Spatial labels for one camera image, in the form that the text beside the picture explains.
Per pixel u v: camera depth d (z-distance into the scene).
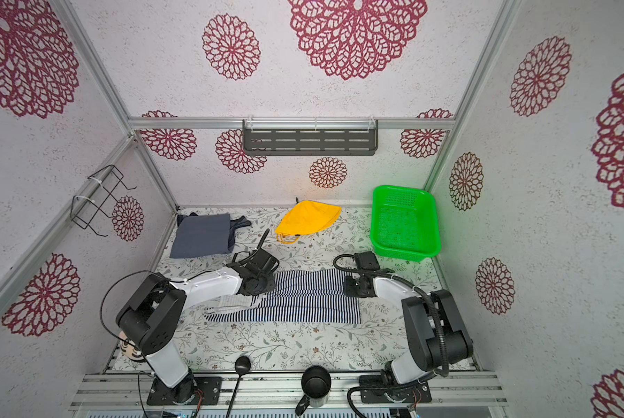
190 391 0.68
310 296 0.92
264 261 0.75
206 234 1.09
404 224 1.16
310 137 0.95
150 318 0.47
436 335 0.41
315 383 0.74
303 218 1.16
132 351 0.74
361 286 0.73
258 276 0.70
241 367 0.78
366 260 0.76
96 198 0.78
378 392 0.73
